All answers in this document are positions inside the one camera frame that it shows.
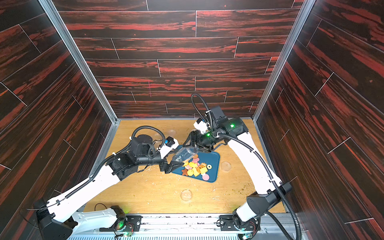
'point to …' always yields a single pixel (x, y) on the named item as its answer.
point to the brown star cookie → (184, 172)
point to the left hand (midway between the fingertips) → (180, 156)
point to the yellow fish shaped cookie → (193, 165)
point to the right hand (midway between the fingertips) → (191, 146)
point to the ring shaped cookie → (209, 166)
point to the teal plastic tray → (212, 160)
